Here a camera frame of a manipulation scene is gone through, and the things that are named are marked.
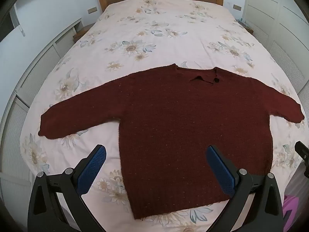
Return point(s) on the floral bed quilt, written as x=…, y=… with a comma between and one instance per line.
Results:
x=157, y=41

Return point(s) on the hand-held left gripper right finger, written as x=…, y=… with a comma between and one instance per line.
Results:
x=221, y=171

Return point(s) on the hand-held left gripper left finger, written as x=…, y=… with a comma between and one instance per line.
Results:
x=93, y=169

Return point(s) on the wall switch plate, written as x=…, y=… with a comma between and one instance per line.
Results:
x=92, y=10
x=237, y=7

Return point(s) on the purple object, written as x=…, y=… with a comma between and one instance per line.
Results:
x=291, y=207

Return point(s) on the wooden nightstand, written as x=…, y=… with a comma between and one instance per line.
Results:
x=80, y=32
x=246, y=26

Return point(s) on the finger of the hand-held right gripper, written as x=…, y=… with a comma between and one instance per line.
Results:
x=302, y=151

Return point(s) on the white louvered wardrobe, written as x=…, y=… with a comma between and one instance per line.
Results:
x=277, y=24

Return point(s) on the dark red knit sweater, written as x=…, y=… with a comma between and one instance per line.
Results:
x=181, y=125

